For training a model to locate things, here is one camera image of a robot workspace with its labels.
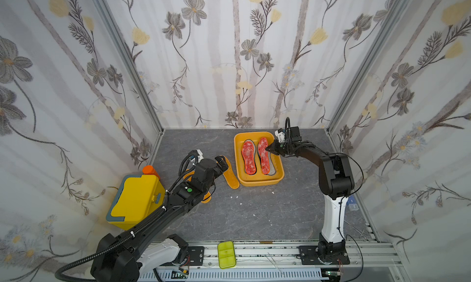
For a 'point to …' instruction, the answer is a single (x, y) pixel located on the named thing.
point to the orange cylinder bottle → (149, 170)
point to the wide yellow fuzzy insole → (187, 177)
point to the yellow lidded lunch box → (137, 197)
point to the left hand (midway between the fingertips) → (221, 161)
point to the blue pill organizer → (352, 204)
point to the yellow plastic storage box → (252, 180)
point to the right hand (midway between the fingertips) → (268, 144)
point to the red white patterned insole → (263, 154)
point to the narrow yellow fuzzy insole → (230, 176)
